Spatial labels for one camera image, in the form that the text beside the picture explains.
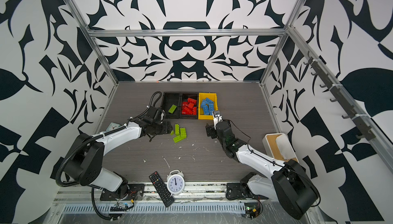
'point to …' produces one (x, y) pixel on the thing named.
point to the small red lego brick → (194, 110)
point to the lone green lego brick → (172, 109)
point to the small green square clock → (112, 126)
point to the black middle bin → (183, 97)
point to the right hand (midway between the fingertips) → (215, 121)
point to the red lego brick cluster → (189, 106)
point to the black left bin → (169, 98)
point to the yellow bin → (214, 97)
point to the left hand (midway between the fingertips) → (169, 126)
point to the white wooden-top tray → (278, 146)
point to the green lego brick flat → (177, 138)
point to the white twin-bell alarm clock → (176, 182)
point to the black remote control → (163, 191)
